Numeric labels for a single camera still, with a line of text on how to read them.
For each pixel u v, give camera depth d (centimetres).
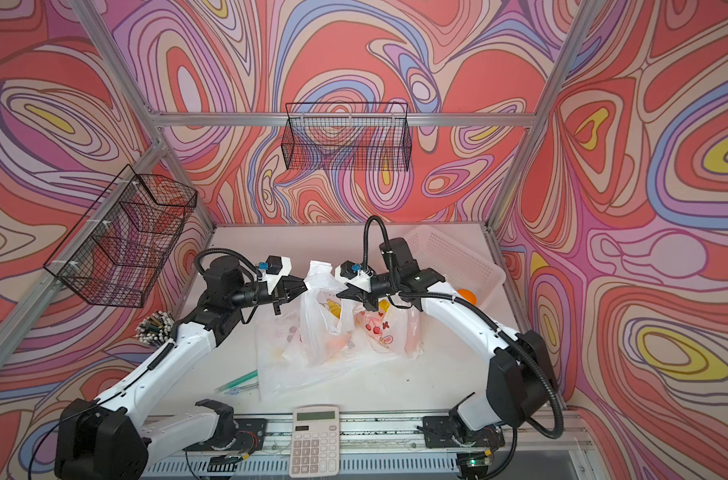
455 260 102
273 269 59
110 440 38
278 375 82
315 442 72
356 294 68
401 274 62
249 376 82
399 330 81
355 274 63
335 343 86
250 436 72
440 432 74
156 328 75
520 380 42
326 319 74
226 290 60
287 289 65
